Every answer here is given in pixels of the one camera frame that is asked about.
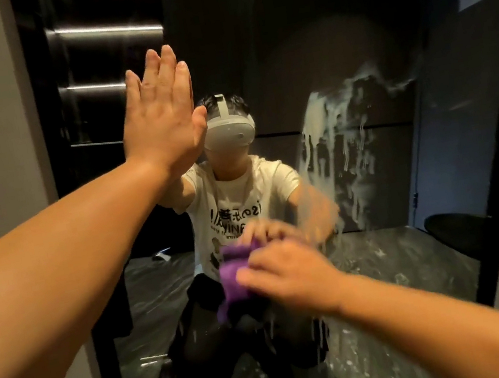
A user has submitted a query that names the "person's right hand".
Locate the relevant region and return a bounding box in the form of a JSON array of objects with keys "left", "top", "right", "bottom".
[{"left": 230, "top": 228, "right": 354, "bottom": 332}]

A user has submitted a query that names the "white foam smear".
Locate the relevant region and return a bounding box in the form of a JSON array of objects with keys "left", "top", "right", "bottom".
[{"left": 273, "top": 54, "right": 444, "bottom": 245}]

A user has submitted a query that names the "tall black-framed wall mirror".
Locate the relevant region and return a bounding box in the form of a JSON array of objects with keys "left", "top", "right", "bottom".
[{"left": 9, "top": 0, "right": 499, "bottom": 378}]

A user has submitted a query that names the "person's left forearm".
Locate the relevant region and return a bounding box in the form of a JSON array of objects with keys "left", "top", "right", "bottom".
[{"left": 0, "top": 150, "right": 212, "bottom": 378}]

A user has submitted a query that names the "person's right forearm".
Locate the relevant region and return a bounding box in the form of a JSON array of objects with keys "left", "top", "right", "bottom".
[{"left": 330, "top": 247, "right": 499, "bottom": 378}]

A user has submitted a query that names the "person's left hand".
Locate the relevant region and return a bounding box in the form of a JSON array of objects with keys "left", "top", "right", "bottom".
[{"left": 107, "top": 40, "right": 218, "bottom": 189}]

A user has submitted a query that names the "purple cleaning cloth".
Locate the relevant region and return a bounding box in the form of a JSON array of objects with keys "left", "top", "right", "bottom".
[{"left": 204, "top": 237, "right": 277, "bottom": 325}]

